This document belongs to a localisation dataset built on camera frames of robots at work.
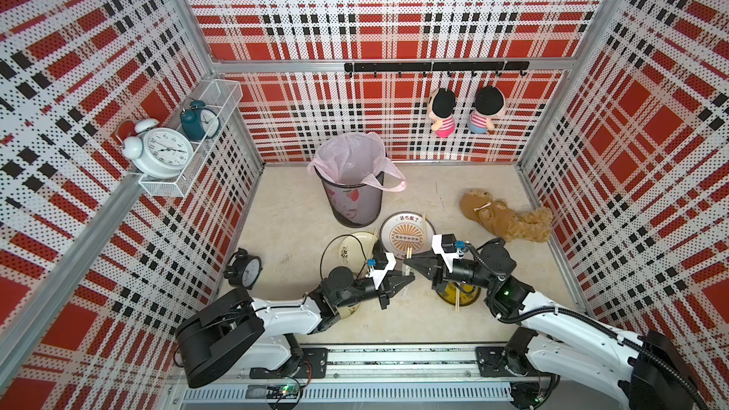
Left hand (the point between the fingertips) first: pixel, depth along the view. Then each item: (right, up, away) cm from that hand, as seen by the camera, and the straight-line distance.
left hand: (416, 275), depth 73 cm
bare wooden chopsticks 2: (-3, +8, -9) cm, 12 cm away
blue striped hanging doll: (+27, +52, +21) cm, 62 cm away
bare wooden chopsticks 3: (+14, -10, +11) cm, 20 cm away
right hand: (-2, +6, -6) cm, 8 cm away
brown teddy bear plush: (+39, +11, +16) cm, 44 cm away
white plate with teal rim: (0, +7, +28) cm, 29 cm away
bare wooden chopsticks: (+7, +9, +28) cm, 30 cm away
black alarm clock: (-50, -1, +9) cm, 50 cm away
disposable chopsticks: (-3, +3, -5) cm, 7 cm away
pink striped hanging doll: (+11, +50, +22) cm, 56 cm away
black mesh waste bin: (-18, +17, +17) cm, 30 cm away
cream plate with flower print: (-18, +2, +23) cm, 29 cm away
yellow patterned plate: (+12, -10, +12) cm, 20 cm away
